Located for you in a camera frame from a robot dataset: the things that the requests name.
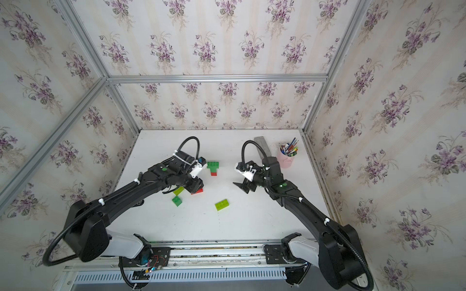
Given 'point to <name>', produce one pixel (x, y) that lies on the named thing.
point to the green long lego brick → (213, 165)
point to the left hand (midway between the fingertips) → (201, 183)
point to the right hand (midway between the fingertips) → (245, 171)
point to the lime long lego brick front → (222, 205)
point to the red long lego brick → (199, 191)
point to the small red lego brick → (213, 174)
